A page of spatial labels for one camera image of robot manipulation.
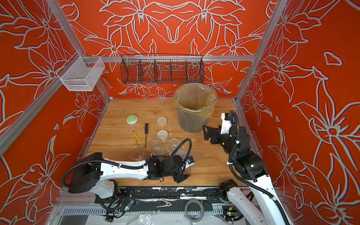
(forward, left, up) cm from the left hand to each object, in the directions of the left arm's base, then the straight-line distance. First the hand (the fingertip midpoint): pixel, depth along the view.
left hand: (188, 167), depth 76 cm
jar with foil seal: (+9, +33, -7) cm, 35 cm away
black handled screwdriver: (+25, +31, -6) cm, 40 cm away
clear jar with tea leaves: (+15, +21, -5) cm, 26 cm away
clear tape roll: (-19, -8, -5) cm, 21 cm away
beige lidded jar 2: (+17, +10, -6) cm, 20 cm away
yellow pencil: (+24, +42, -6) cm, 49 cm away
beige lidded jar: (-5, +1, +10) cm, 11 cm away
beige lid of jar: (+35, +21, -6) cm, 41 cm away
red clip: (-17, +10, -6) cm, 21 cm away
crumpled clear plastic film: (-23, +17, -8) cm, 30 cm away
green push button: (+35, +44, -5) cm, 56 cm away
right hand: (+13, -9, +24) cm, 28 cm away
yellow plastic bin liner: (+46, -4, +9) cm, 47 cm away
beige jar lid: (+24, +19, -7) cm, 32 cm away
